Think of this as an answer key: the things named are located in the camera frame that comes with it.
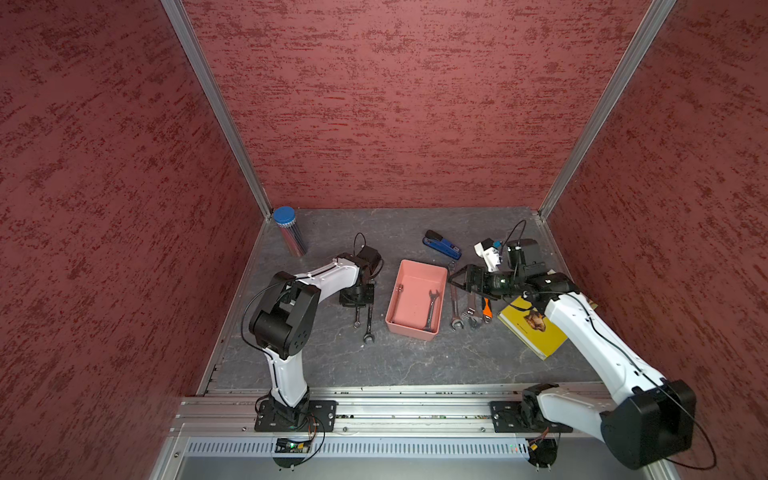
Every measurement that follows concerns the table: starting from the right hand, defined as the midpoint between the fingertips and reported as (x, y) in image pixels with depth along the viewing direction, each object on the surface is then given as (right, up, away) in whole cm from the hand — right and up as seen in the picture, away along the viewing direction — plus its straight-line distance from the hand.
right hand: (456, 289), depth 77 cm
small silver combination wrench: (-28, -13, +13) cm, 33 cm away
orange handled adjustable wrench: (+13, -10, +15) cm, 23 cm away
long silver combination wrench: (+3, -12, +16) cm, 20 cm away
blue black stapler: (-1, +13, +32) cm, 34 cm away
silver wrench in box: (-5, -12, +15) cm, 19 cm away
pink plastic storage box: (-9, -8, +19) cm, 22 cm away
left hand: (-28, -9, +16) cm, 34 cm away
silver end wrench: (-24, -17, +13) cm, 32 cm away
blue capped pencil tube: (-51, +20, +15) cm, 57 cm away
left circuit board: (-44, -38, -5) cm, 58 cm away
